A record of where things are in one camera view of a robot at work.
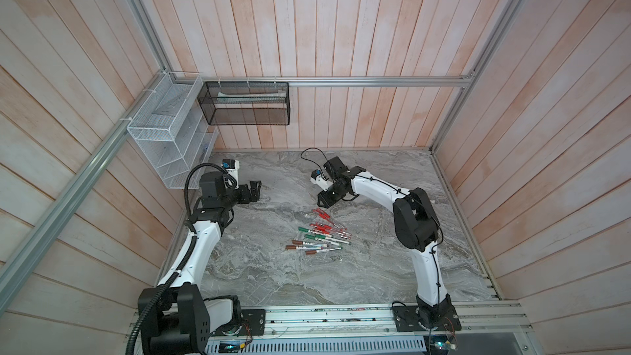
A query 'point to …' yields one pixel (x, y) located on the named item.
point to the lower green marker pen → (327, 238)
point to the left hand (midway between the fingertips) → (249, 185)
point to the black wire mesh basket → (246, 103)
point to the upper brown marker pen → (301, 242)
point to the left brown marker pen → (296, 247)
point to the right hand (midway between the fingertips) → (321, 200)
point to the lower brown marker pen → (310, 252)
